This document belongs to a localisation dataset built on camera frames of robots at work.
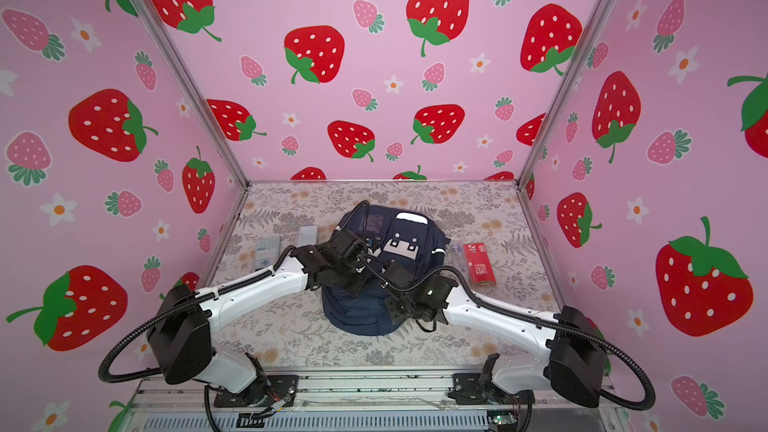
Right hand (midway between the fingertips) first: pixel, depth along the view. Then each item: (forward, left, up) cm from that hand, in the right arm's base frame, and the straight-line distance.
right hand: (388, 306), depth 78 cm
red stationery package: (+21, -27, -10) cm, 35 cm away
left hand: (+7, +6, +1) cm, 9 cm away
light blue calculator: (+17, +44, -6) cm, 47 cm away
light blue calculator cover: (+25, +33, -7) cm, 42 cm away
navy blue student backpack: (+25, +2, -3) cm, 25 cm away
